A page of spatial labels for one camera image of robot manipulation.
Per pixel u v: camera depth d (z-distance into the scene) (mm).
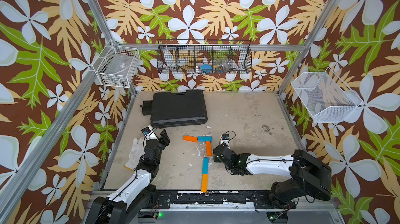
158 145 646
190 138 958
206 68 940
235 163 636
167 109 1014
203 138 973
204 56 978
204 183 800
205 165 868
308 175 435
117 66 862
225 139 765
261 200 735
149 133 718
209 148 905
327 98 794
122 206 426
